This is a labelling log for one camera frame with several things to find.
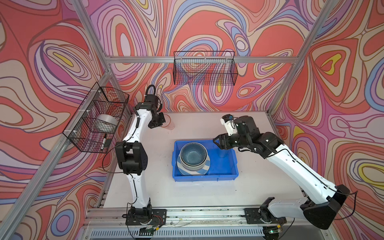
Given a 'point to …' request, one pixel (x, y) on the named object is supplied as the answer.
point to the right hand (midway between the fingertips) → (219, 142)
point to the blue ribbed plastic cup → (223, 153)
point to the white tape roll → (105, 122)
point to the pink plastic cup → (168, 124)
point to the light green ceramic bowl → (193, 157)
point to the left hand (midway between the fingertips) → (162, 122)
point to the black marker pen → (104, 142)
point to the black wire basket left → (80, 131)
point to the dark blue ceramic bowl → (193, 154)
